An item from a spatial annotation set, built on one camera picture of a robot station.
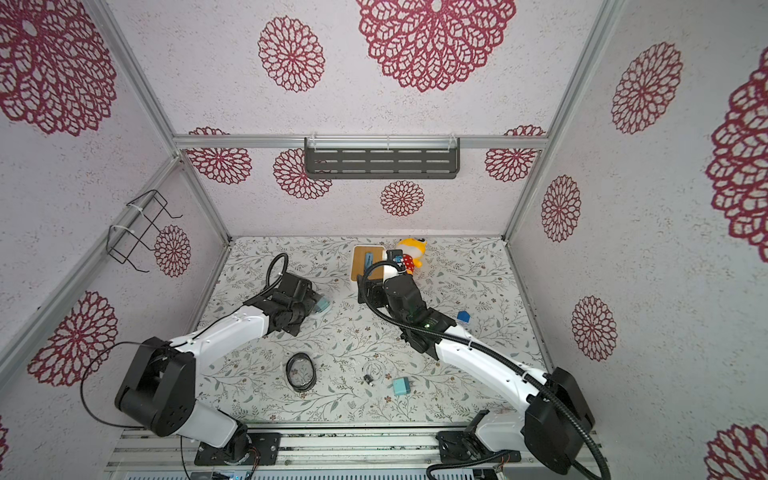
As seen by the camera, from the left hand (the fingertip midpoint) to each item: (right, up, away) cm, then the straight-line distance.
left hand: (312, 306), depth 91 cm
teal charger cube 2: (+27, -21, -9) cm, 35 cm away
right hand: (+19, +11, -15) cm, 27 cm away
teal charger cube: (+2, 0, +5) cm, 5 cm away
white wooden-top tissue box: (+14, +16, +18) cm, 27 cm away
